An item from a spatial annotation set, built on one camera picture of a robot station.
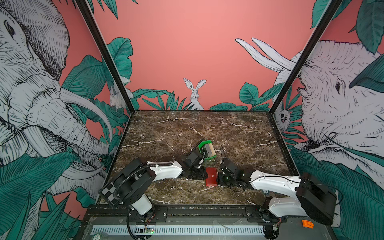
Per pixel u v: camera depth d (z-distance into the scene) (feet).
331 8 2.29
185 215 2.45
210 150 3.06
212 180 2.82
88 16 2.35
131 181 1.43
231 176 2.14
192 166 2.30
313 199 1.41
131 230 2.29
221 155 3.07
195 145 2.35
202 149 3.16
